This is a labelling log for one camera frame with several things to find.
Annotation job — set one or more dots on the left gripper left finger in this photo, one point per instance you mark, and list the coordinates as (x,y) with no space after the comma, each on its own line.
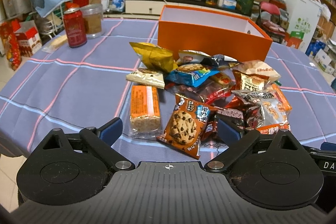
(100,141)

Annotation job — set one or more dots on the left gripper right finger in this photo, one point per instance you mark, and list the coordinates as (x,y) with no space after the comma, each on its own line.
(239,143)

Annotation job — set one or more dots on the silver orange snack bag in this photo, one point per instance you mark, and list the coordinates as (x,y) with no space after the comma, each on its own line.
(266,110)

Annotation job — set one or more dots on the orange wafer bar packet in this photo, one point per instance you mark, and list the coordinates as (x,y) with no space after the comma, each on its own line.
(145,115)

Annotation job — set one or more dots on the brown chocolate cookie packet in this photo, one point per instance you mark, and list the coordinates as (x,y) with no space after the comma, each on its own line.
(186,125)

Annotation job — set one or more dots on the red beige snack packet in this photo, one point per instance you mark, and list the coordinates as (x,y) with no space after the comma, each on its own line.
(252,82)

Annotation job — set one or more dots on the beige bread packet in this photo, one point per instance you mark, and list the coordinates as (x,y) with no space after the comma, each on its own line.
(259,69)

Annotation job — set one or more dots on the beige cookie packet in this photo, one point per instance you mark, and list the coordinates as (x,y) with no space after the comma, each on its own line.
(147,77)

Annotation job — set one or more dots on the blue cookie packet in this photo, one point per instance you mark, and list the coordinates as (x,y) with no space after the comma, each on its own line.
(192,75)

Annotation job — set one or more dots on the yellow chip bag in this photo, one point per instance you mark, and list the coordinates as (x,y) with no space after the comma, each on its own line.
(155,57)

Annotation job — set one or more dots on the dark red chocolate packet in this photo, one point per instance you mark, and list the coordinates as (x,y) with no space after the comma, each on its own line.
(228,113)

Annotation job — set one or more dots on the red dates clear bag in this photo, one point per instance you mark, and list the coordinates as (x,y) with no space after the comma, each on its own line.
(209,92)

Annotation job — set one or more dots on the dark blue snack packet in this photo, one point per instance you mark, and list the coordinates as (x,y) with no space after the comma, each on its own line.
(223,61)

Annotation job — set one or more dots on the silver red snack packet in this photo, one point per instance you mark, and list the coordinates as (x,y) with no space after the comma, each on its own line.
(191,57)

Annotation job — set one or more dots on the clear wrapped snack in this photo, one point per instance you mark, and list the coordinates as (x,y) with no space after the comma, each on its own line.
(55,44)

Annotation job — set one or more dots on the red soda can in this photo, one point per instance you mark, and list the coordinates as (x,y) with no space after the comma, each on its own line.
(74,27)

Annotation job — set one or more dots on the red folding chair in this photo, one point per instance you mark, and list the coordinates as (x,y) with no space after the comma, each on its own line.
(269,20)

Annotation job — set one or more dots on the orange cardboard box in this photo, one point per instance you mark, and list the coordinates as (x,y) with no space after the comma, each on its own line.
(212,32)

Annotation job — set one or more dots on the clear plastic jar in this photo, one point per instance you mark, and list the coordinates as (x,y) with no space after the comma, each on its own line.
(93,16)

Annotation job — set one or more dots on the white tv stand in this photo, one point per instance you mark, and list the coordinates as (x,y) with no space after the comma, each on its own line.
(155,7)

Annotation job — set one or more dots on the white small fridge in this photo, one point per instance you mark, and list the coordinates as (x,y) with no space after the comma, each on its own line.
(303,17)

